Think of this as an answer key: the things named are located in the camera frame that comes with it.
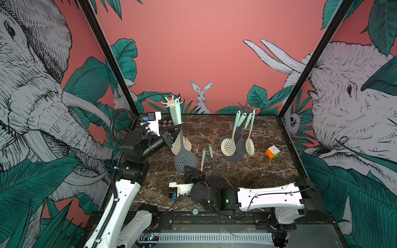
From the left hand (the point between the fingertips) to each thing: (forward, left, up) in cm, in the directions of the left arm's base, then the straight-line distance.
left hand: (183, 126), depth 61 cm
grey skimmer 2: (-9, -16, -39) cm, 43 cm away
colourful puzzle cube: (+7, -53, -36) cm, 64 cm away
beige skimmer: (+6, -9, -39) cm, 41 cm away
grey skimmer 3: (+7, -31, -42) cm, 52 cm away
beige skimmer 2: (+7, -24, -28) cm, 37 cm away
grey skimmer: (-8, +1, -13) cm, 15 cm away
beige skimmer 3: (+9, -36, -28) cm, 47 cm away
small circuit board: (-33, +18, -40) cm, 55 cm away
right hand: (-10, -1, -14) cm, 18 cm away
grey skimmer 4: (+8, -31, -26) cm, 41 cm away
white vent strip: (-35, -26, -40) cm, 60 cm away
